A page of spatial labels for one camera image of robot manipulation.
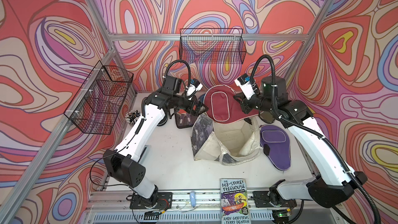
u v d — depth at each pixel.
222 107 0.68
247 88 0.54
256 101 0.54
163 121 0.99
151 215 0.72
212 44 0.96
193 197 0.72
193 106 0.63
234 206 0.70
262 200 0.72
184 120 1.02
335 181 0.38
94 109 0.74
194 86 0.64
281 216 0.70
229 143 0.92
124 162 0.40
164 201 0.72
